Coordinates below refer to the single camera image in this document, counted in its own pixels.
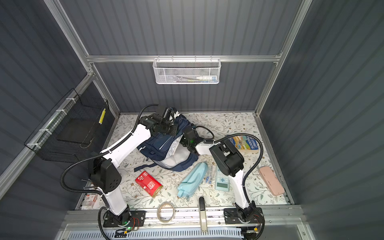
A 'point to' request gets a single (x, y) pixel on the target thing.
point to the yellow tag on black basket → (102, 116)
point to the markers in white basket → (194, 79)
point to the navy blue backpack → (166, 150)
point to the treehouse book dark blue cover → (244, 142)
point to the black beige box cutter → (203, 214)
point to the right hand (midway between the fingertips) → (175, 133)
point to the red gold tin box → (150, 185)
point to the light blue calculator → (222, 181)
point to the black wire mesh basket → (69, 134)
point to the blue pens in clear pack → (211, 175)
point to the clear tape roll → (159, 209)
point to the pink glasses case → (271, 180)
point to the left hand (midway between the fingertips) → (180, 131)
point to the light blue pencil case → (193, 180)
